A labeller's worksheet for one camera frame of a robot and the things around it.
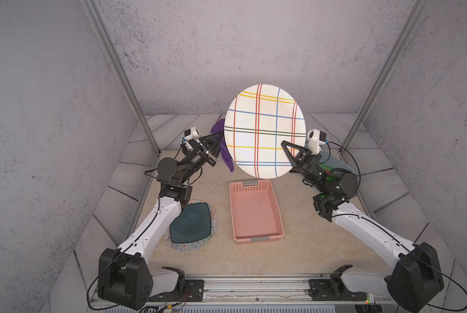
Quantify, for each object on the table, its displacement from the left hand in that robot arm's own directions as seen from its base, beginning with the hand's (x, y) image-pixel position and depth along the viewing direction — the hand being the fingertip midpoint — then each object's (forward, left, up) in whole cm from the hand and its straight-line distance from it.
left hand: (227, 137), depth 58 cm
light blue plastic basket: (+28, -57, -42) cm, 76 cm away
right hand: (-7, -15, +1) cm, 17 cm away
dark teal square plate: (-4, +18, -49) cm, 52 cm away
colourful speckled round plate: (-13, +13, -48) cm, 51 cm away
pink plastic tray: (-1, -12, -49) cm, 50 cm away
